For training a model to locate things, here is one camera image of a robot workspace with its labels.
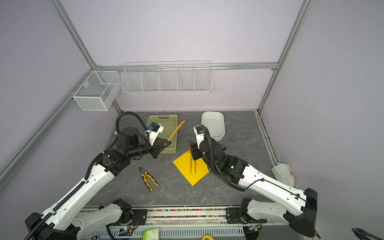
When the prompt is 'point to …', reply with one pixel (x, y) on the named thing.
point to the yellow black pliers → (145, 175)
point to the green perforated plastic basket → (169, 122)
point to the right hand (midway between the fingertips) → (194, 141)
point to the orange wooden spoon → (190, 159)
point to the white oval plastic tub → (214, 122)
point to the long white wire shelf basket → (167, 77)
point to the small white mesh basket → (98, 90)
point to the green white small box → (151, 234)
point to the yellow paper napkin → (194, 170)
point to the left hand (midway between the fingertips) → (169, 144)
